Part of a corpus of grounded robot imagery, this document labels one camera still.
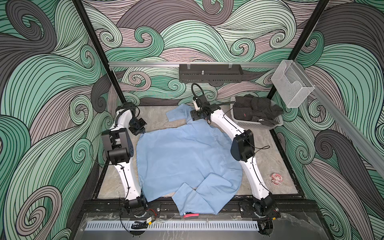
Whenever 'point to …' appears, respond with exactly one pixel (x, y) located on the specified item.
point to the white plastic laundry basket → (253, 122)
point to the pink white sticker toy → (277, 178)
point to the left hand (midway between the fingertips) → (145, 129)
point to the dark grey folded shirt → (249, 107)
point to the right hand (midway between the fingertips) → (197, 112)
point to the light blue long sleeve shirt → (188, 160)
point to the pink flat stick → (190, 215)
